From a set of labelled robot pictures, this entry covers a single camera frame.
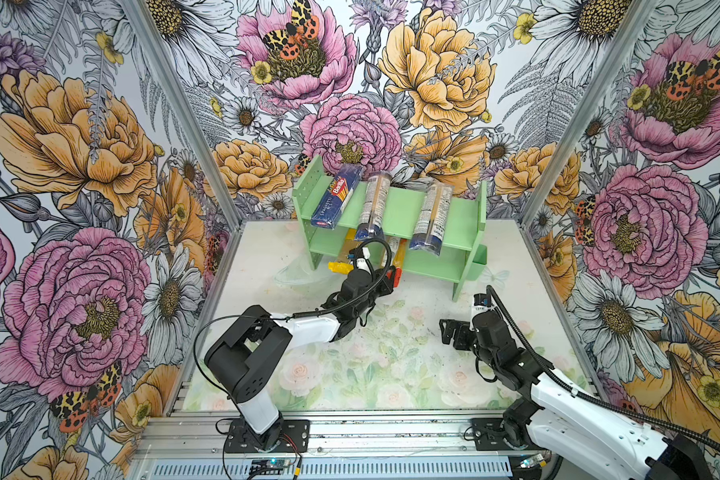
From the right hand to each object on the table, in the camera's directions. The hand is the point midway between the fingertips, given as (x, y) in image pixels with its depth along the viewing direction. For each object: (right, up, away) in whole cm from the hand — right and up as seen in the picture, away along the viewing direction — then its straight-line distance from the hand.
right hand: (455, 333), depth 84 cm
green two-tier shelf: (+1, +20, -1) cm, 20 cm away
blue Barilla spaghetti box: (-33, +37, +1) cm, 50 cm away
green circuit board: (-47, -28, -13) cm, 56 cm away
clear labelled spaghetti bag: (-9, +27, -7) cm, 29 cm away
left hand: (-16, +16, +4) cm, 23 cm away
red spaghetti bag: (-15, +20, +5) cm, 25 cm away
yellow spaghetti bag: (-31, +18, +4) cm, 36 cm away
